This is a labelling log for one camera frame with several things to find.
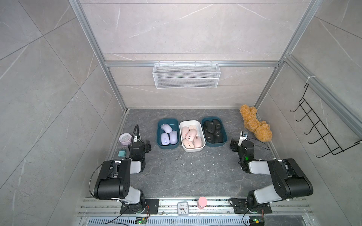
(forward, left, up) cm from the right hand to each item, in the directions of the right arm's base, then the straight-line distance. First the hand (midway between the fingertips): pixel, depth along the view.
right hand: (240, 139), depth 93 cm
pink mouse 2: (+13, +31, -3) cm, 34 cm away
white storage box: (+16, +38, -1) cm, 41 cm away
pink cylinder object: (-37, +29, +2) cm, 48 cm away
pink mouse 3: (+5, +33, -1) cm, 33 cm away
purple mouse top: (+3, +51, -3) cm, 52 cm away
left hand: (0, +67, 0) cm, 67 cm away
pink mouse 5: (0, +29, -3) cm, 29 cm away
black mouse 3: (+6, +14, -1) cm, 16 cm away
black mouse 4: (+2, +20, -1) cm, 20 cm away
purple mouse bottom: (+4, +45, -3) cm, 46 cm away
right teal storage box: (+10, +9, -3) cm, 14 cm away
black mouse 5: (+3, +13, -4) cm, 14 cm away
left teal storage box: (+8, +50, -3) cm, 50 cm away
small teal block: (-7, +80, -4) cm, 80 cm away
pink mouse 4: (-1, +35, -3) cm, 35 cm away
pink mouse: (+9, +37, -2) cm, 38 cm away
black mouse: (+11, +19, 0) cm, 22 cm away
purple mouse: (+12, +51, -2) cm, 52 cm away
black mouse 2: (+14, +12, -1) cm, 19 cm away
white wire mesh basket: (+40, +35, +24) cm, 58 cm away
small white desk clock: (-39, +39, -4) cm, 55 cm away
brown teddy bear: (+6, -16, +2) cm, 17 cm away
